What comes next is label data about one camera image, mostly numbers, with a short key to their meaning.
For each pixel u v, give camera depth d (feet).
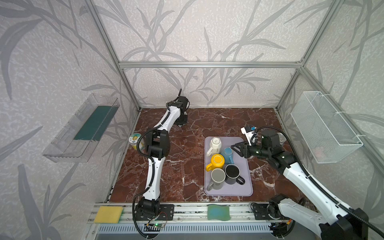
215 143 2.86
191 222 2.37
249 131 2.19
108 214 2.39
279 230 2.42
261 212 2.41
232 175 2.53
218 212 2.42
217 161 2.69
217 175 2.54
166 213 2.38
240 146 2.42
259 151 2.09
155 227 2.35
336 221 1.27
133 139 3.02
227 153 2.76
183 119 3.07
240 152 2.27
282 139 3.15
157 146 2.05
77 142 2.06
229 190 2.66
